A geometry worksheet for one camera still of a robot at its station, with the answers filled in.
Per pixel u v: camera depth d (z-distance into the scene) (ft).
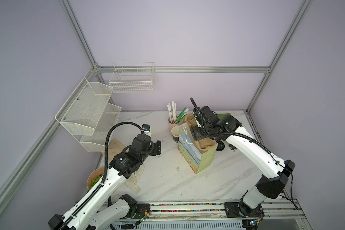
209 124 1.69
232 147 1.60
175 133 3.06
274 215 2.43
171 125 3.33
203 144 2.40
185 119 2.40
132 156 1.71
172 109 3.32
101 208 1.30
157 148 2.17
